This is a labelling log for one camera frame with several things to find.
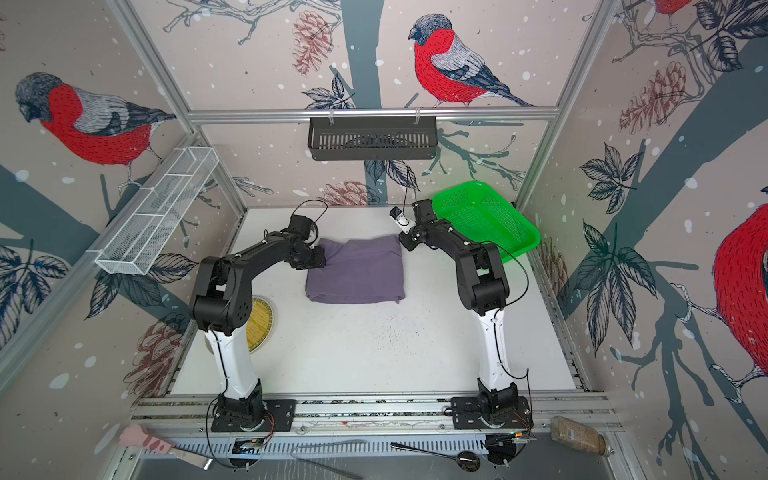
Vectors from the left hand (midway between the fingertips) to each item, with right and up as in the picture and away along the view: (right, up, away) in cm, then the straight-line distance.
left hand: (324, 255), depth 101 cm
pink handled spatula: (-38, -40, -32) cm, 64 cm away
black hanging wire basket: (+15, +42, +6) cm, 45 cm away
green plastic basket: (+63, +15, +17) cm, 67 cm away
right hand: (+29, +8, +6) cm, 31 cm away
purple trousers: (+15, -5, -3) cm, 16 cm away
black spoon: (+41, -44, -34) cm, 69 cm away
